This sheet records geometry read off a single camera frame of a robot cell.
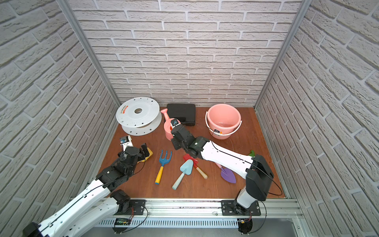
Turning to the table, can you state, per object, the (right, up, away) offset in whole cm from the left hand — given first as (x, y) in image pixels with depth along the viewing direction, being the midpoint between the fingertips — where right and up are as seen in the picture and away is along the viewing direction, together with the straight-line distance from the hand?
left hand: (137, 143), depth 79 cm
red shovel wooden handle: (+32, -14, +10) cm, 36 cm away
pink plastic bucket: (+52, +13, +28) cm, 60 cm away
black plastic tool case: (+24, +19, +39) cm, 50 cm away
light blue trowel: (+26, -16, +8) cm, 32 cm away
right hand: (+23, +5, +1) cm, 24 cm away
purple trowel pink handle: (+51, -19, +7) cm, 55 cm away
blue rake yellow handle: (+12, -13, +11) cm, 21 cm away
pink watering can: (+17, +10, -1) cm, 20 cm away
